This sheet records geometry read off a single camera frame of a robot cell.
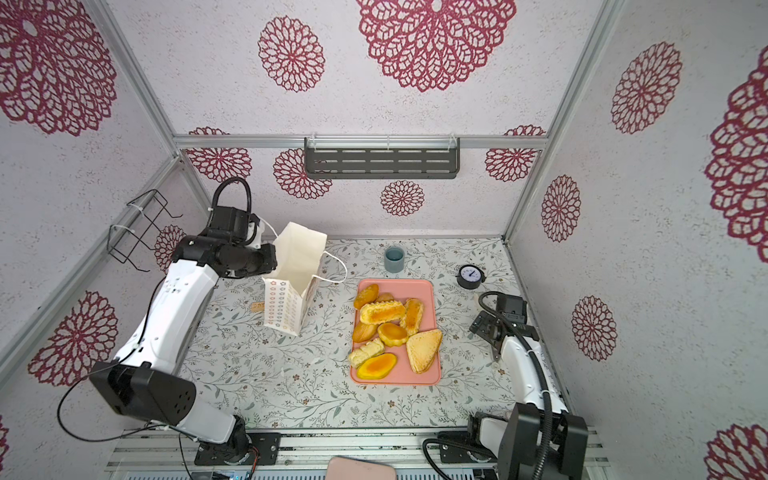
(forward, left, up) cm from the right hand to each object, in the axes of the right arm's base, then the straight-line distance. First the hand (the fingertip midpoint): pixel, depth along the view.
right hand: (495, 328), depth 86 cm
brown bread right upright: (+5, +23, -4) cm, 24 cm away
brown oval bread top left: (+12, +38, -2) cm, 40 cm away
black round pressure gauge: (+24, +2, -6) cm, 25 cm away
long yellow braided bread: (+4, +33, +1) cm, 33 cm away
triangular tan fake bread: (-5, +21, -4) cm, 22 cm away
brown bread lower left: (0, +38, -3) cm, 39 cm away
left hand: (+6, +60, +18) cm, 63 cm away
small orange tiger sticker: (+9, +75, -6) cm, 76 cm away
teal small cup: (+28, +30, -2) cm, 41 cm away
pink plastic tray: (+20, +20, -9) cm, 30 cm away
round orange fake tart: (-2, +30, -2) cm, 30 cm away
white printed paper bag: (-1, +56, +16) cm, 58 cm away
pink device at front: (-35, +41, -6) cm, 54 cm away
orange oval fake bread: (-10, +34, -5) cm, 36 cm away
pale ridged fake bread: (-6, +36, -2) cm, 36 cm away
